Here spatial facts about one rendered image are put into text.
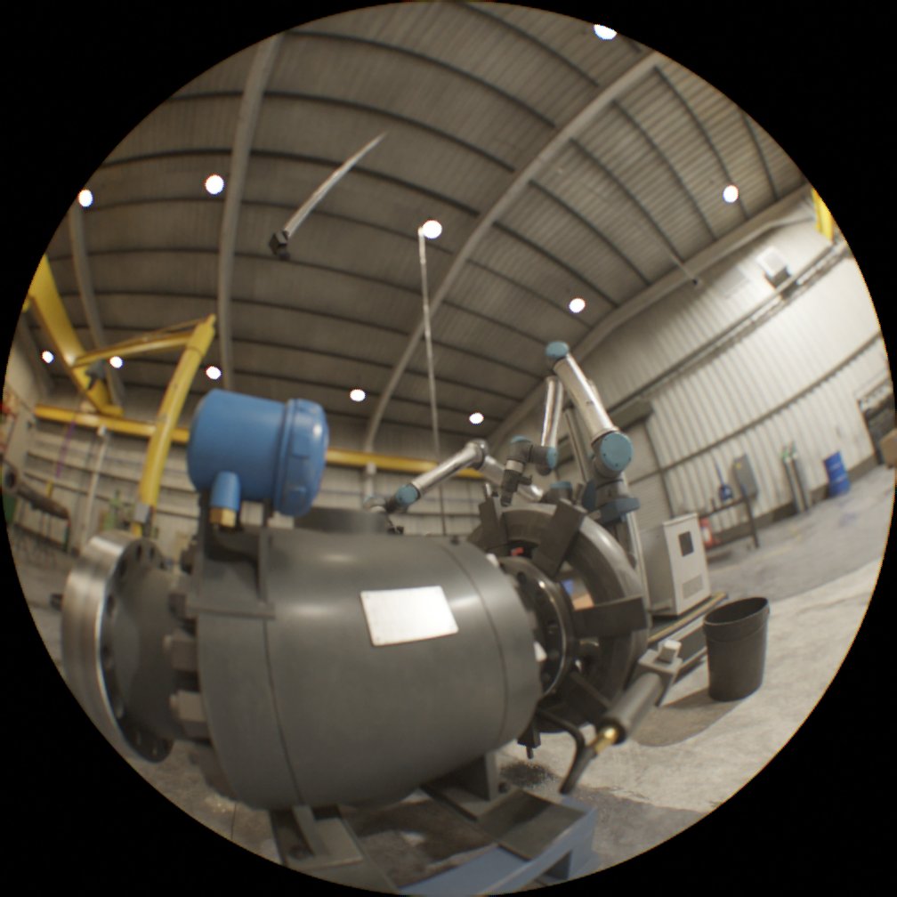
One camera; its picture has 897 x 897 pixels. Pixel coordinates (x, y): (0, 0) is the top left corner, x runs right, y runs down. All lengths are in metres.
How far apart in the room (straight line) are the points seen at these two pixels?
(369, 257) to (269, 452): 8.40
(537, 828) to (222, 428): 0.79
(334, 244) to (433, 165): 3.26
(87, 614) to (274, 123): 8.16
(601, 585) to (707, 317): 9.88
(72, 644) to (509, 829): 0.72
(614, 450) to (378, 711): 1.19
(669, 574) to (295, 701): 1.60
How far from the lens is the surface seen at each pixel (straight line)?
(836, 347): 9.96
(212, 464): 0.39
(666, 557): 1.68
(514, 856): 0.66
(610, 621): 0.73
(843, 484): 8.34
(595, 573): 0.75
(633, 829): 1.00
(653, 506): 9.56
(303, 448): 0.36
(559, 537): 0.76
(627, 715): 0.63
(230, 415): 0.39
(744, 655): 1.39
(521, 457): 1.30
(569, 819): 0.70
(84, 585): 0.54
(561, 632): 0.74
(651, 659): 0.80
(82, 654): 0.53
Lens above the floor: 0.79
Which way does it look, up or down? 25 degrees up
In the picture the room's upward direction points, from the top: 6 degrees counter-clockwise
